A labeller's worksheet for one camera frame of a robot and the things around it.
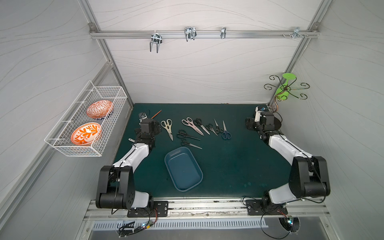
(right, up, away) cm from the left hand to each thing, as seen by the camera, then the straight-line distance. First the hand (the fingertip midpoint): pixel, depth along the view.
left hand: (149, 125), depth 89 cm
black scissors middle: (+19, -7, +14) cm, 25 cm away
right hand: (+63, +4, +2) cm, 63 cm away
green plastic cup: (+80, +20, -3) cm, 82 cm away
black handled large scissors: (+30, +1, +20) cm, 36 cm away
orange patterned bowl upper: (-19, +8, -16) cm, 26 cm away
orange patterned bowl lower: (-19, -3, -26) cm, 32 cm away
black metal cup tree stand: (+71, +23, -2) cm, 75 cm away
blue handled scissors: (+49, -7, +12) cm, 51 cm away
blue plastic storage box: (+21, -26, -3) cm, 33 cm away
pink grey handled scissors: (+23, +1, +21) cm, 32 cm away
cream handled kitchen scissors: (+7, -1, +18) cm, 20 cm away
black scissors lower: (+21, -12, +9) cm, 26 cm away
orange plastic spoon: (-3, +7, +26) cm, 27 cm away
